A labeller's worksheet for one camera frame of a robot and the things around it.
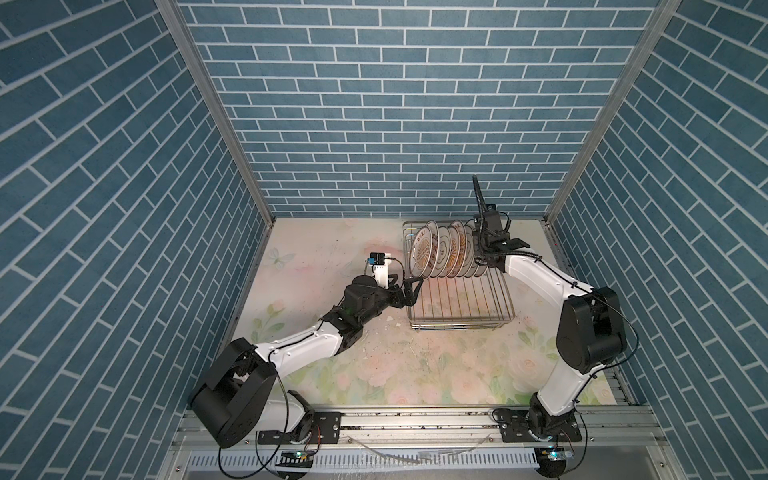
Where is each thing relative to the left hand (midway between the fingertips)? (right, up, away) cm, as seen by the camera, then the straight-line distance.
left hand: (412, 279), depth 80 cm
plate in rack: (+11, +8, +16) cm, 21 cm away
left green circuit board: (-29, -43, -8) cm, 53 cm away
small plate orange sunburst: (+4, +8, +25) cm, 27 cm away
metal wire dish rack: (+23, -9, +14) cm, 28 cm away
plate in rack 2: (+15, +8, -2) cm, 18 cm away
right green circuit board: (+34, -41, -9) cm, 54 cm away
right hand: (+25, +13, +13) cm, 31 cm away
